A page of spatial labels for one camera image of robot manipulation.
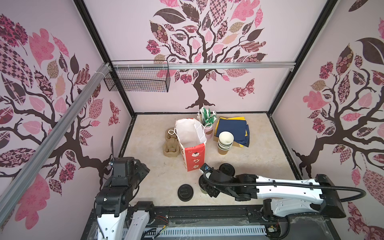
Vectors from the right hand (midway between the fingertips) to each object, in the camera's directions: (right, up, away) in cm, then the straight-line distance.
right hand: (205, 179), depth 72 cm
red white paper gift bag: (-7, +18, +24) cm, 31 cm away
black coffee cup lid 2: (-11, -10, +7) cm, 16 cm away
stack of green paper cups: (+12, +17, +13) cm, 25 cm away
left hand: (-30, +6, -5) cm, 31 cm away
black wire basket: (-33, +60, +22) cm, 72 cm away
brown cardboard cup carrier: (-21, +12, +22) cm, 33 cm away
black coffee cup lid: (+12, +4, +5) cm, 14 cm away
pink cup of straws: (+3, +33, +25) cm, 41 cm away
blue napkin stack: (+27, +25, +34) cm, 50 cm away
